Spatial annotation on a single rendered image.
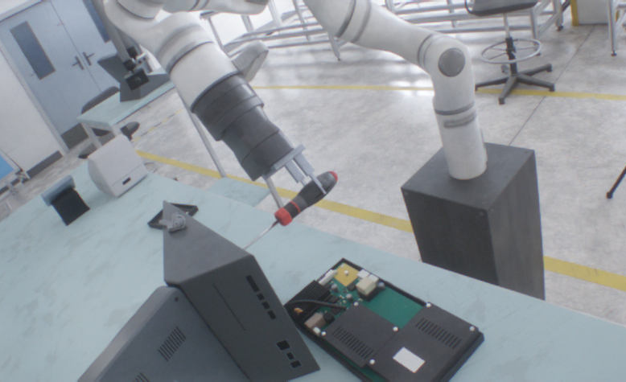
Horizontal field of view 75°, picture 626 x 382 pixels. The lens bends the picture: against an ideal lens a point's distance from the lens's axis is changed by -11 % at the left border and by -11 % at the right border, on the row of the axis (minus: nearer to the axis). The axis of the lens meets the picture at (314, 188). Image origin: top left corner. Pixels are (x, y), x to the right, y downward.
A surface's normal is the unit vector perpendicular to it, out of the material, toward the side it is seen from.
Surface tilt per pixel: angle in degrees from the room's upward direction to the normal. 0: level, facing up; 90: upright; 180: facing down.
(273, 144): 59
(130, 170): 90
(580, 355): 0
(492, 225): 90
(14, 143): 90
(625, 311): 0
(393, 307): 0
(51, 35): 90
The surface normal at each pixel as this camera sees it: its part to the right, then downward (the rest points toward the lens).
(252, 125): 0.48, -0.07
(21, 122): 0.68, 0.16
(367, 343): -0.34, -0.80
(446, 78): 0.00, 0.58
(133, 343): 0.83, 0.00
